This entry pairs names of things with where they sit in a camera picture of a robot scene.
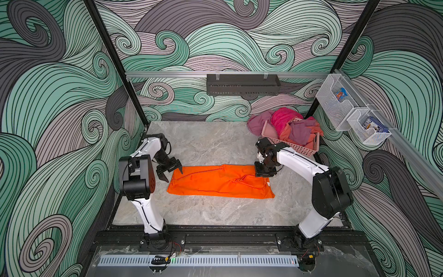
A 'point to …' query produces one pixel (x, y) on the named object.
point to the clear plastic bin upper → (337, 112)
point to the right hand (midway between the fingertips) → (261, 175)
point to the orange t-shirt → (225, 180)
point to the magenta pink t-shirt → (281, 116)
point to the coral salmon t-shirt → (284, 135)
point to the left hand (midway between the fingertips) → (176, 174)
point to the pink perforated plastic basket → (270, 131)
